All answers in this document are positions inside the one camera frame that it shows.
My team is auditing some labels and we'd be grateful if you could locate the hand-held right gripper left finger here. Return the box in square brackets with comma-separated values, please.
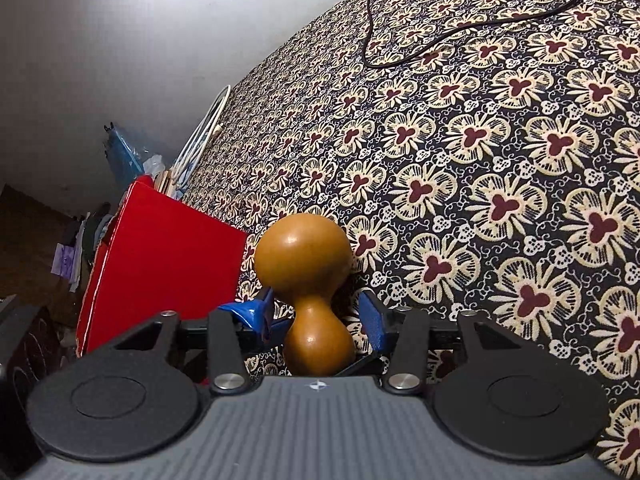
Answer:
[102, 287, 276, 396]

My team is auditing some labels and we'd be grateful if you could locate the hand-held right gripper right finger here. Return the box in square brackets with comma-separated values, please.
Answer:
[357, 290, 543, 396]

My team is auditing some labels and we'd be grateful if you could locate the brown wooden gourd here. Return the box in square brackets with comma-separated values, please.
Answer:
[254, 212, 357, 377]

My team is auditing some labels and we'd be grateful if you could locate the red cardboard box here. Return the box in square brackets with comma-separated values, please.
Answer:
[75, 176, 249, 358]

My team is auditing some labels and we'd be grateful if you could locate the purple and white packet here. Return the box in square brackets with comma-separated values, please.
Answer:
[52, 242, 83, 291]

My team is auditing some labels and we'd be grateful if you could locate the blue package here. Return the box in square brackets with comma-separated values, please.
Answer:
[102, 122, 151, 186]

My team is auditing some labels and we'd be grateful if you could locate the floral patterned tablecloth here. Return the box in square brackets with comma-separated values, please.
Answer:
[175, 0, 640, 476]

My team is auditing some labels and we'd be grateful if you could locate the black speaker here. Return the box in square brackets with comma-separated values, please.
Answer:
[0, 295, 76, 461]

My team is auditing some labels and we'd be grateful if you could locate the coiled white cable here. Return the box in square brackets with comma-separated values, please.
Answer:
[172, 85, 233, 186]

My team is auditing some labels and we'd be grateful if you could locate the black charger cable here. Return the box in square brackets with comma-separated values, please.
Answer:
[357, 0, 583, 69]

